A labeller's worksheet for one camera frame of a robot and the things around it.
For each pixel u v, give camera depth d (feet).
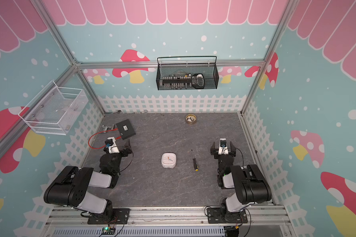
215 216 2.43
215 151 2.67
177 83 2.94
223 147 2.43
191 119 3.79
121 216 2.43
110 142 2.42
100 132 3.61
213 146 2.82
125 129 3.54
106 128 3.58
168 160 2.99
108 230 2.38
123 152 2.62
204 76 3.04
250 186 1.47
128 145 2.71
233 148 2.63
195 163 3.01
